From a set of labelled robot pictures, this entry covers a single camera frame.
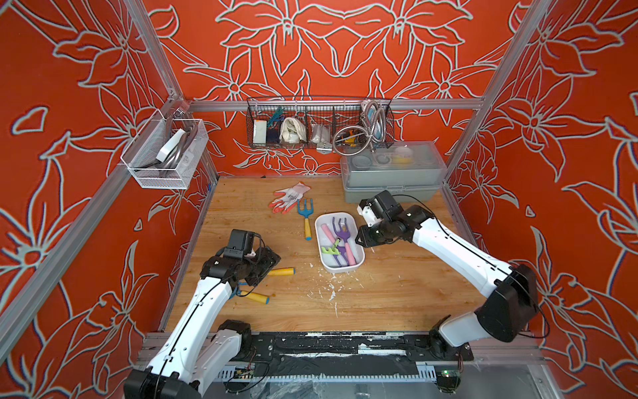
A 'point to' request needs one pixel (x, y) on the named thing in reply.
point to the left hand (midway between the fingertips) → (276, 260)
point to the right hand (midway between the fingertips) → (354, 239)
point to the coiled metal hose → (350, 140)
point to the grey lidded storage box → (409, 170)
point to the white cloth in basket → (292, 131)
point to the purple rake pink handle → (331, 238)
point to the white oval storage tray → (341, 241)
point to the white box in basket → (259, 131)
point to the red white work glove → (286, 199)
